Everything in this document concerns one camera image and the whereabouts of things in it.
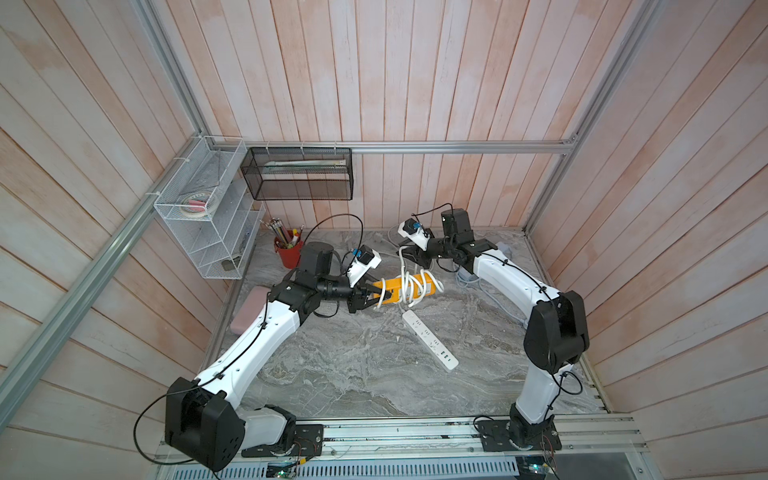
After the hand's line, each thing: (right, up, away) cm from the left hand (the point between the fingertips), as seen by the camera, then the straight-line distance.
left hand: (384, 295), depth 71 cm
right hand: (+5, +13, +16) cm, 21 cm away
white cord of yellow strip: (+7, +2, -3) cm, 8 cm away
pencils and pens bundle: (-34, +16, +31) cm, 49 cm away
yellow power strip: (+2, +3, -2) cm, 4 cm away
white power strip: (+18, -21, +13) cm, 31 cm away
